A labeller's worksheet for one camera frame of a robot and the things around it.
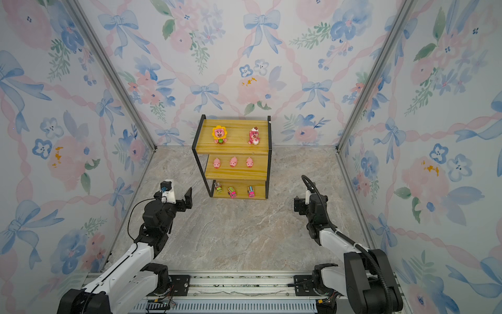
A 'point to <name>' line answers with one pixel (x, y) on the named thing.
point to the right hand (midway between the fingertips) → (308, 195)
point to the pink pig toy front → (233, 162)
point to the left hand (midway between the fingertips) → (179, 186)
